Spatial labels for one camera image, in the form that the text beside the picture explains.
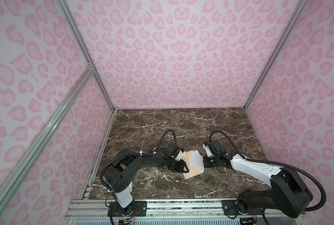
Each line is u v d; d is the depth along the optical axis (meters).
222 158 0.64
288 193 0.41
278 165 0.45
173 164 0.76
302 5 0.69
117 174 0.47
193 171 0.86
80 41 0.80
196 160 0.90
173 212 0.72
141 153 0.53
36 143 0.55
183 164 0.78
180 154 0.84
